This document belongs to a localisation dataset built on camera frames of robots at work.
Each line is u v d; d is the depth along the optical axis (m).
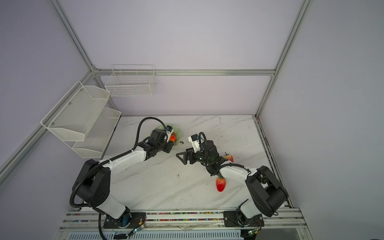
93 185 0.45
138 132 0.66
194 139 0.74
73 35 0.76
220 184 0.82
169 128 0.80
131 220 0.73
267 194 0.44
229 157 0.92
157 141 0.70
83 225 0.73
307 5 0.67
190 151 0.73
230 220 0.73
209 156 0.66
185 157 0.72
